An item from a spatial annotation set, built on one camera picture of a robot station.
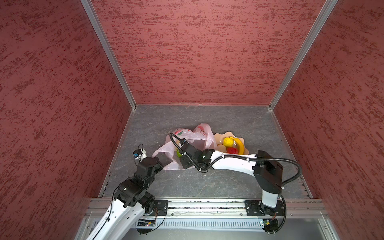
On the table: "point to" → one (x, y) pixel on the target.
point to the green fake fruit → (178, 154)
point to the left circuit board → (146, 223)
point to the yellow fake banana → (241, 148)
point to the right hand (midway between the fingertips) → (183, 162)
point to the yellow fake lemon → (228, 142)
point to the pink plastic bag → (201, 135)
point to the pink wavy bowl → (219, 138)
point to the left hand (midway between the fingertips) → (160, 161)
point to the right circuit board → (270, 226)
